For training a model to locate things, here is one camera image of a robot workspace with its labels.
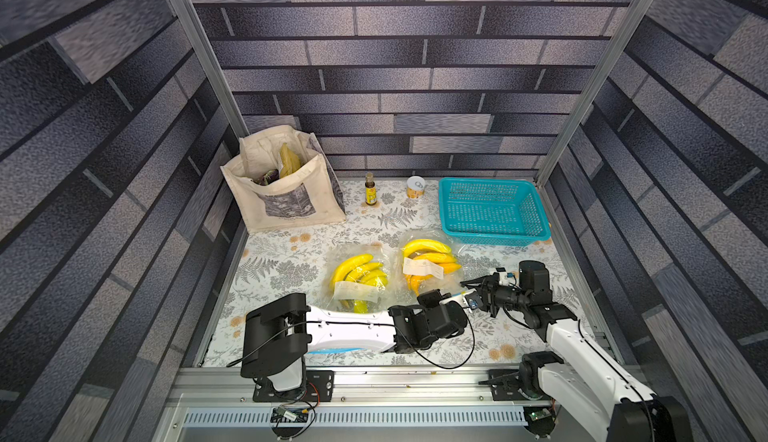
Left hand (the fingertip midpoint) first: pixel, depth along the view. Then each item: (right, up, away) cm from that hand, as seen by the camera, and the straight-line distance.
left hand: (450, 295), depth 76 cm
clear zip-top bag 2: (-5, +7, +13) cm, 15 cm away
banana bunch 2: (-3, +9, +16) cm, 19 cm away
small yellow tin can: (-6, +31, +35) cm, 47 cm away
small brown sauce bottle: (-23, +29, +30) cm, 48 cm away
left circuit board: (-41, -27, -5) cm, 50 cm away
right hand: (+3, +2, +3) cm, 5 cm away
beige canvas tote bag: (-42, +26, +17) cm, 52 cm away
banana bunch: (-25, +4, +13) cm, 28 cm away
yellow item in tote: (-48, +38, +18) cm, 64 cm away
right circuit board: (+22, -29, -4) cm, 36 cm away
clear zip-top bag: (-34, +7, +18) cm, 40 cm away
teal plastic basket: (+24, +21, +34) cm, 47 cm away
